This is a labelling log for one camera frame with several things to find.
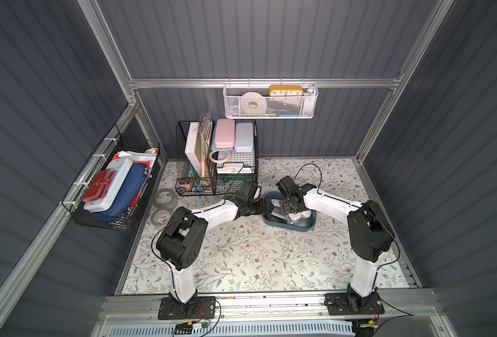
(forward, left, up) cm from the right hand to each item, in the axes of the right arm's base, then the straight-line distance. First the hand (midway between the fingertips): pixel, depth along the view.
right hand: (300, 209), depth 94 cm
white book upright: (+18, +48, +20) cm, 55 cm away
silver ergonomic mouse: (-3, +3, -1) cm, 5 cm away
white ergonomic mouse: (-1, -3, -1) cm, 4 cm away
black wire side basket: (+10, +73, +30) cm, 80 cm away
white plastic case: (-3, +65, +31) cm, 72 cm away
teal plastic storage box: (-7, +1, -3) cm, 8 cm away
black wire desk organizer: (+17, +39, +16) cm, 46 cm away
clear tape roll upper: (+8, +65, -4) cm, 66 cm away
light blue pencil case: (+27, +26, +19) cm, 42 cm away
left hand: (-1, +14, +2) cm, 14 cm away
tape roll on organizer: (+15, +37, +16) cm, 43 cm away
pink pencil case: (+28, +35, +21) cm, 49 cm away
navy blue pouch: (-11, +61, +28) cm, 68 cm away
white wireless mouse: (-1, +11, +2) cm, 11 cm away
